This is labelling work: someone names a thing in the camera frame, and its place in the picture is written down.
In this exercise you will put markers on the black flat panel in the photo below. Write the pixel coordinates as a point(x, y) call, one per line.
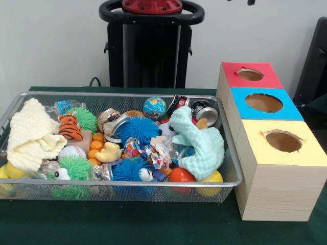
point(314, 63)

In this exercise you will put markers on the silver mesh bin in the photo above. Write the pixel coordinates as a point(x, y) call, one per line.
point(143, 195)

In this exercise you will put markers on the cream knitted cloth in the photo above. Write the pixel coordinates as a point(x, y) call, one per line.
point(30, 132)

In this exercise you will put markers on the wooden box with three holes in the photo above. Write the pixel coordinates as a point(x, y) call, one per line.
point(276, 194)

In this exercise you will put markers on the yellow duck plush toy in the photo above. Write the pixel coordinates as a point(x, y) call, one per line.
point(110, 153)

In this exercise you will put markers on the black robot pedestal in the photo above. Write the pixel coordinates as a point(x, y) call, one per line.
point(150, 56)

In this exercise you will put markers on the white baseball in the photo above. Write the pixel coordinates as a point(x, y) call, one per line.
point(72, 153)

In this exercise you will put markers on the globe print ball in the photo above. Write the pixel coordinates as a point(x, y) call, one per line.
point(154, 108)

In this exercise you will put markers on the dark green tablecloth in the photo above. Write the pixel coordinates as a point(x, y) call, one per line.
point(127, 224)
point(318, 107)

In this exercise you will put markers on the blue spiky ball with eyes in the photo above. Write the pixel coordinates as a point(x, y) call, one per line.
point(127, 169)

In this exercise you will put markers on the green spiky ball with eyes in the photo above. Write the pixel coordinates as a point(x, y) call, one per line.
point(76, 167)

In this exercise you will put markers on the orange tiger plush toy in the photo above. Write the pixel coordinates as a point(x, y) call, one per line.
point(69, 127)

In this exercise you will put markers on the mint green cloth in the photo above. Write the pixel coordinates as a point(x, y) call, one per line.
point(204, 150)

